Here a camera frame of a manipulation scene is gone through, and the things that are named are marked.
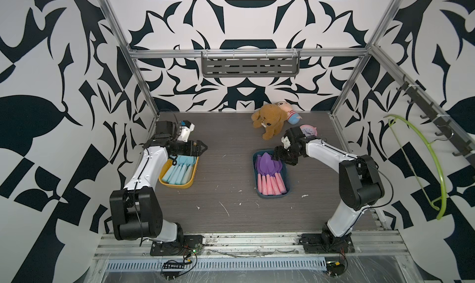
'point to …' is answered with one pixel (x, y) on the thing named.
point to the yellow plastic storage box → (168, 165)
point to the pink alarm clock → (308, 129)
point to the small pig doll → (292, 116)
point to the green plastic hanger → (445, 199)
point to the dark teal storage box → (255, 155)
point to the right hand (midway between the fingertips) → (276, 155)
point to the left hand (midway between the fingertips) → (196, 144)
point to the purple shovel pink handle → (270, 181)
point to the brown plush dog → (270, 117)
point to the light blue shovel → (182, 172)
